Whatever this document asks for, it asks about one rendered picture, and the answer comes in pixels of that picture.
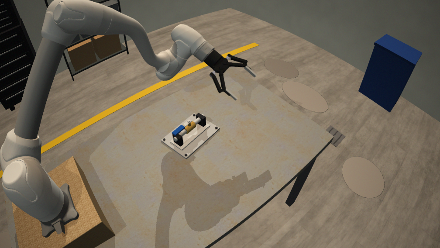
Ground ball valve with blue lever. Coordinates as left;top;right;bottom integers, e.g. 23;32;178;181
170;113;210;150

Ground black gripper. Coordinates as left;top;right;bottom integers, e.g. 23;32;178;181
204;50;257;100

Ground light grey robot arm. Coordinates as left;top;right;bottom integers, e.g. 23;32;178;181
0;0;214;238

